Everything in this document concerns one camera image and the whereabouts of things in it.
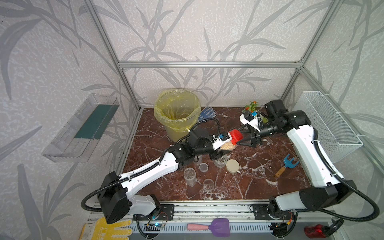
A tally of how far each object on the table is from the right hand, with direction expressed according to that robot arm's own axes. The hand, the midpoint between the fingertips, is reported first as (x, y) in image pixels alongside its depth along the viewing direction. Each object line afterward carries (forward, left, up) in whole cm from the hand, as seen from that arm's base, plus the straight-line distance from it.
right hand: (237, 135), depth 66 cm
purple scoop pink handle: (-31, +8, -31) cm, 45 cm away
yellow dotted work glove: (-33, +62, -30) cm, 77 cm away
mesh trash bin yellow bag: (+33, +33, -18) cm, 50 cm away
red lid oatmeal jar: (-4, +4, -3) cm, 6 cm away
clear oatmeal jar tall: (-10, +23, -22) cm, 33 cm away
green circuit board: (-30, +38, -31) cm, 57 cm away
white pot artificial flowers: (+31, -17, -15) cm, 38 cm away
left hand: (-1, +5, -6) cm, 8 cm away
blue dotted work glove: (+44, +12, -32) cm, 55 cm away
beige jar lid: (-1, -2, -31) cm, 31 cm away
